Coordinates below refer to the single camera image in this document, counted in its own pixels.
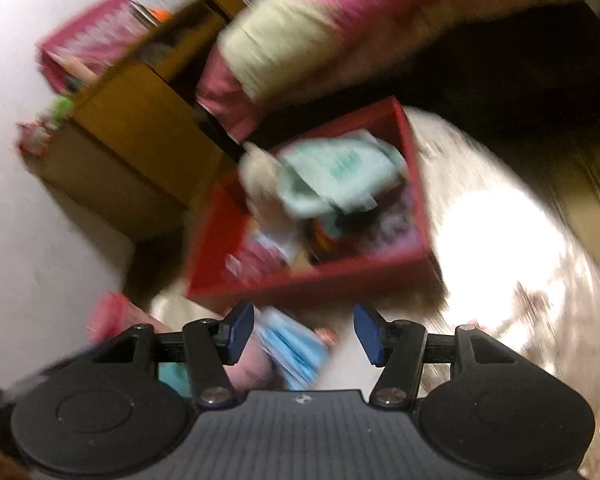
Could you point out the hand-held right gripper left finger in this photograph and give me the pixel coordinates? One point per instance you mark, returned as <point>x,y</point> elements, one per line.
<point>240,332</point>

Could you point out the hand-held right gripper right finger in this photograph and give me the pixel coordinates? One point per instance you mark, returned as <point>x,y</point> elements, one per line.
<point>370,332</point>

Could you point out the light blue face mask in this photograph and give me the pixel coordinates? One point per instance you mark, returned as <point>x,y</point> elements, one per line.
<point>295,355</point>

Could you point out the red cardboard box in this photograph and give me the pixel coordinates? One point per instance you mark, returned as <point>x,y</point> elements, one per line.
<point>330,280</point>

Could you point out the white mouse plush toy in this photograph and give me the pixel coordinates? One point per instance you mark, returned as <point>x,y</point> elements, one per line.
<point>260,175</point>

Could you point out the pale mint cloth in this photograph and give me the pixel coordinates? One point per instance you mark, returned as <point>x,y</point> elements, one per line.
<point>340,170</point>

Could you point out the red printed wrapper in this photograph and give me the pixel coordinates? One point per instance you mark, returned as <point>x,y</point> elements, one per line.
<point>326,337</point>

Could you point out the red lidded plastic cup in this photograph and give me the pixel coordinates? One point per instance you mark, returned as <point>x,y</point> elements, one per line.
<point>110,315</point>

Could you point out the brown wooden cabinet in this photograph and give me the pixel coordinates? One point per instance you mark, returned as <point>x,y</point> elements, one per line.
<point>130,125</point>

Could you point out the green plush toy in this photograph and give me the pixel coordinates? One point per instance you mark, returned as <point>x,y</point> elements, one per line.
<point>62,107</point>

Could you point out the pink patterned box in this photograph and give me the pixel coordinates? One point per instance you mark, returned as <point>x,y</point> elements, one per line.
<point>90,40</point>

